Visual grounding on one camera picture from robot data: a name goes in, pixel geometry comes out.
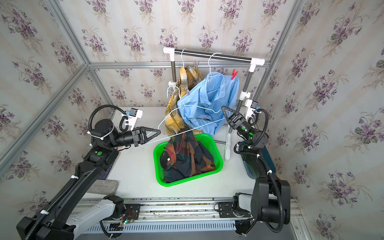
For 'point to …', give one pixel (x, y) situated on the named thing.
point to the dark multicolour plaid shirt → (184, 156)
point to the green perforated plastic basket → (206, 140)
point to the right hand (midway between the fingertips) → (224, 111)
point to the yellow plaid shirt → (174, 121)
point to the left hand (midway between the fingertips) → (160, 133)
